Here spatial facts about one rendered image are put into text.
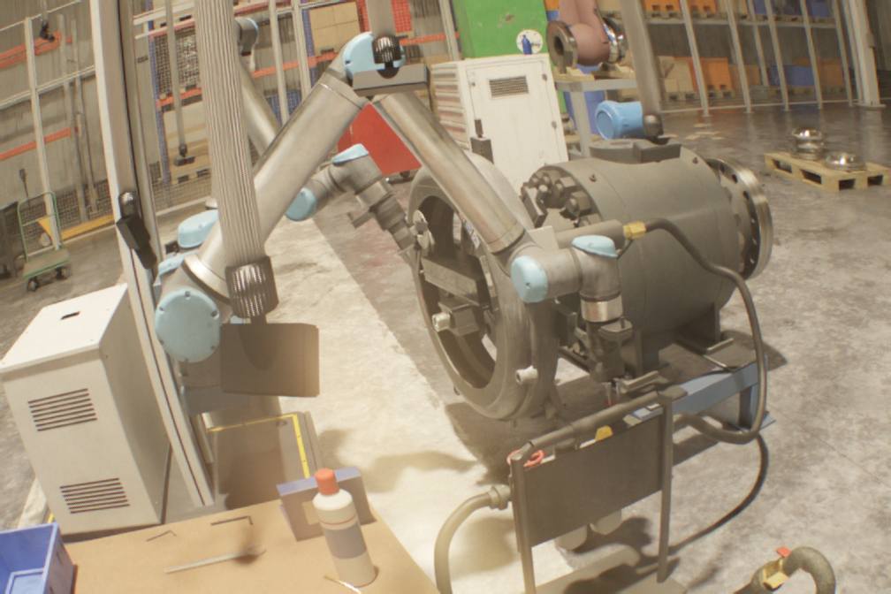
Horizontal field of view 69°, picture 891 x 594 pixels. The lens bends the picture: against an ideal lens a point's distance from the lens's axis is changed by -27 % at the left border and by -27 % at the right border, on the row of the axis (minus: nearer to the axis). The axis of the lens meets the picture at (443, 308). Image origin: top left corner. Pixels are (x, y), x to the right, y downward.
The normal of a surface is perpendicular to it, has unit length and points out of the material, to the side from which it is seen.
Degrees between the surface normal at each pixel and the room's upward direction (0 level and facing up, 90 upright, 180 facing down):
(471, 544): 0
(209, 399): 90
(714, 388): 90
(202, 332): 94
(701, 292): 114
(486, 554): 0
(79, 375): 90
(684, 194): 52
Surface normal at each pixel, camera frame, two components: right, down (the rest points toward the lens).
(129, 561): -0.16, -0.94
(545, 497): 0.37, 0.24
